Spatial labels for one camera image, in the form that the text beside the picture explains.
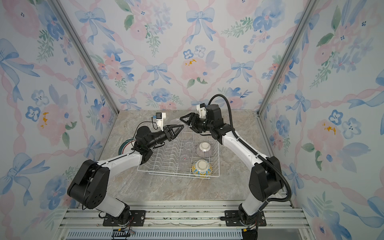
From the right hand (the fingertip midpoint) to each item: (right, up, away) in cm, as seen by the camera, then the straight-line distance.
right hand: (182, 120), depth 78 cm
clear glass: (+1, -21, +6) cm, 22 cm away
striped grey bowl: (+13, -18, +15) cm, 26 cm away
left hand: (+1, -3, -3) cm, 4 cm away
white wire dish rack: (+4, -20, +15) cm, 25 cm away
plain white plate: (-38, -16, +19) cm, 45 cm away
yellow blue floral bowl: (+10, -27, +6) cm, 29 cm away
